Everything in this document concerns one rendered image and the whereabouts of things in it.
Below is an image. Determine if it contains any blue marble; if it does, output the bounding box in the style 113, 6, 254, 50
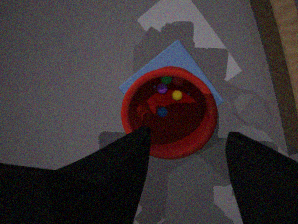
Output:
157, 107, 168, 117

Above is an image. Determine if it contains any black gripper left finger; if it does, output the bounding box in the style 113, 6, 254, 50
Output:
0, 127, 150, 224

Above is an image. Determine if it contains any purple marble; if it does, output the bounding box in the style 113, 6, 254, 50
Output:
157, 83, 168, 93

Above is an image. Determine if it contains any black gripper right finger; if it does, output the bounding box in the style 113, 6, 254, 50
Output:
225, 132, 298, 224

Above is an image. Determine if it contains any yellow marble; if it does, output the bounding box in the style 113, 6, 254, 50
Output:
172, 89, 182, 100

